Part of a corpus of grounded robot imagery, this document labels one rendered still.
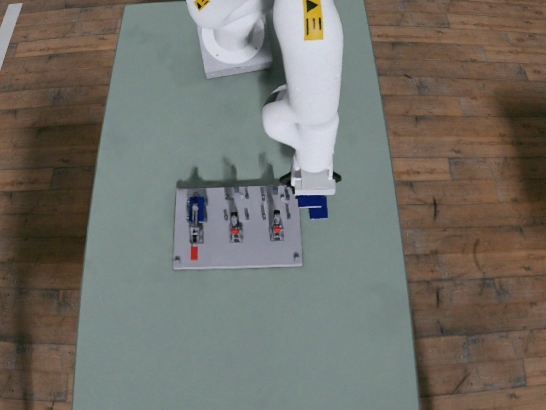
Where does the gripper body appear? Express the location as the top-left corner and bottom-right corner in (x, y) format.
(291, 153), (333, 187)

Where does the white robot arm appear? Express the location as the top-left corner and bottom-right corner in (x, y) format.
(186, 0), (344, 195)

